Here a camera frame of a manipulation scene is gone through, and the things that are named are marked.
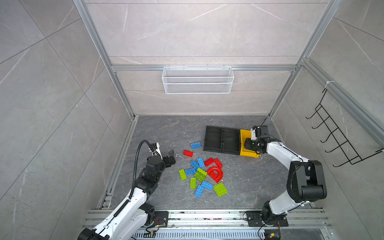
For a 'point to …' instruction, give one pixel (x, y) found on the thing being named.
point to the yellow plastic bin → (245, 134)
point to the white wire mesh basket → (198, 80)
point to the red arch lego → (215, 173)
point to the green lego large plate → (220, 189)
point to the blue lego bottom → (199, 191)
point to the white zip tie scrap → (177, 154)
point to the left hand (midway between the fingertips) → (165, 149)
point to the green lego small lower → (193, 183)
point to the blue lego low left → (190, 171)
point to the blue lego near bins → (195, 145)
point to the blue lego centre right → (200, 162)
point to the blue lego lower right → (207, 185)
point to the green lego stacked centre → (200, 174)
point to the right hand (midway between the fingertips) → (246, 142)
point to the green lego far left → (182, 174)
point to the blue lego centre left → (195, 164)
